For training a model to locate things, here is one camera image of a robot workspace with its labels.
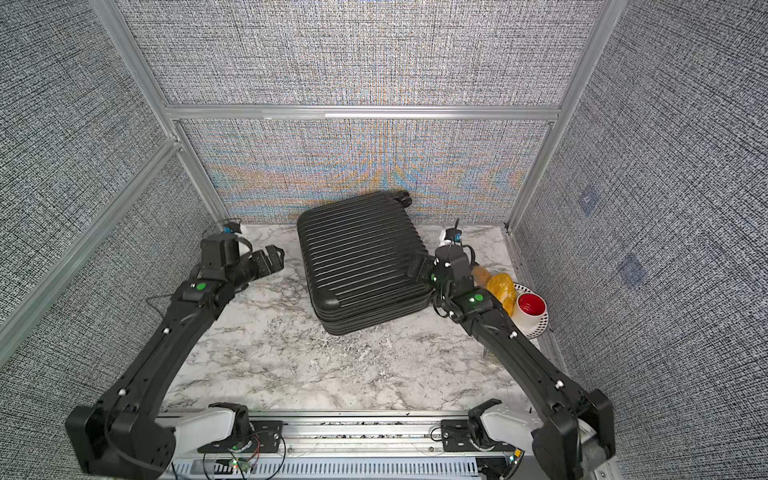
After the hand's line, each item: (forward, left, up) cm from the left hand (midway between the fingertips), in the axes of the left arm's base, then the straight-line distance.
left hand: (274, 253), depth 78 cm
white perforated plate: (0, -74, -22) cm, 77 cm away
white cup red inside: (-10, -71, -18) cm, 74 cm away
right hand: (-1, -39, +2) cm, 39 cm away
